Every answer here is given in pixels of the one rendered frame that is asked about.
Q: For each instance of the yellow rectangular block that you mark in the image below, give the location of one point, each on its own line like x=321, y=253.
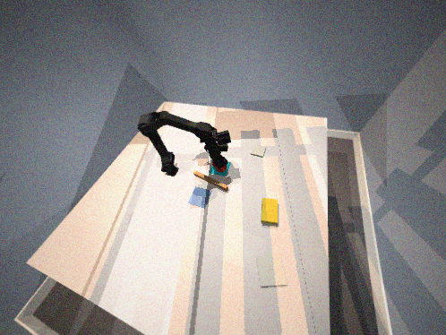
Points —
x=269, y=211

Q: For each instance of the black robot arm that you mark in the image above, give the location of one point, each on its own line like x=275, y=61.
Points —
x=150, y=123

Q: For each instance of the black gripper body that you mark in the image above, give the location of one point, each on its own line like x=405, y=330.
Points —
x=220, y=161

